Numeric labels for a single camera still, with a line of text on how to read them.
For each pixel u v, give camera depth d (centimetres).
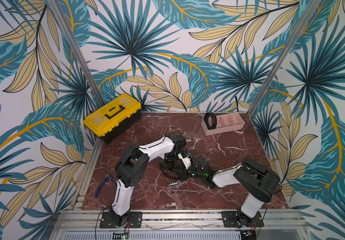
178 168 78
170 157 76
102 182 84
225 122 117
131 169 51
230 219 73
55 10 68
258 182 47
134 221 73
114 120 94
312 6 68
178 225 73
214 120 98
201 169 69
